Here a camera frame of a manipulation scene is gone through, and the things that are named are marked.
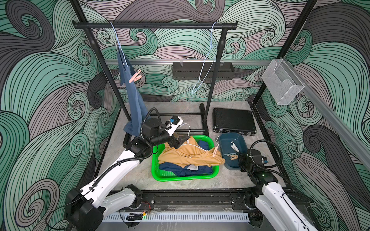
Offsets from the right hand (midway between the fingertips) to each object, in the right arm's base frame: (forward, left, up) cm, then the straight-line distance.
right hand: (236, 153), depth 84 cm
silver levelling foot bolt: (+12, +9, -5) cm, 16 cm away
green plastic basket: (-10, +46, -5) cm, 48 cm away
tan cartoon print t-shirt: (-2, +28, +5) cm, 28 cm away
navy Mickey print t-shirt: (-10, +32, -2) cm, 33 cm away
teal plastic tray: (+8, -1, -4) cm, 9 cm away
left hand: (+3, +32, +21) cm, 38 cm away
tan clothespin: (-2, 0, -2) cm, 2 cm away
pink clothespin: (-2, +14, +9) cm, 17 cm away
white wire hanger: (+3, +29, +9) cm, 31 cm away
